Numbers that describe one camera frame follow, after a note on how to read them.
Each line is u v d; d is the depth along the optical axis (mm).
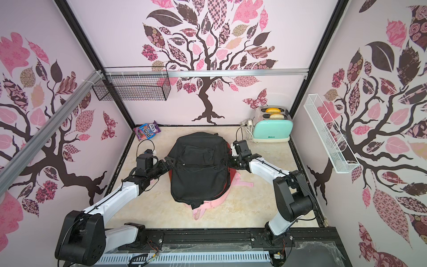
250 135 1067
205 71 928
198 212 812
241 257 697
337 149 748
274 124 1004
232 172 883
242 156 710
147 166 679
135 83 947
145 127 1155
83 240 403
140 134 1136
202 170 884
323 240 736
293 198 454
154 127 1177
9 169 495
